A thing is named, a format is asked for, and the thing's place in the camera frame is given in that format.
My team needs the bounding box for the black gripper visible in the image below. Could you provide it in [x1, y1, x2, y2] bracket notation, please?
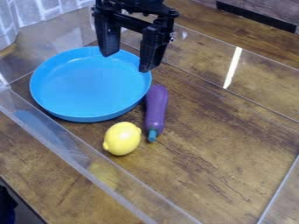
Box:
[92, 0, 179, 73]

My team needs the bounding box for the yellow lemon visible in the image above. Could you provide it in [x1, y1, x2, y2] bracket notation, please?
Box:
[103, 122, 141, 156]

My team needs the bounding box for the blue round tray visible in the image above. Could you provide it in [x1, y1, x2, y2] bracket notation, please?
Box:
[29, 46, 152, 123]

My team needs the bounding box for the purple toy eggplant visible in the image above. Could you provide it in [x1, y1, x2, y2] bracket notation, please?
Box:
[144, 84, 168, 142]

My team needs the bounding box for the white brick pattern curtain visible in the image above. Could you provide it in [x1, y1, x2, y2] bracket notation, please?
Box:
[0, 0, 96, 51]

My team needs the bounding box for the clear acrylic enclosure wall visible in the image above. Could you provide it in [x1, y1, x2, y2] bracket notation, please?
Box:
[0, 4, 299, 224]

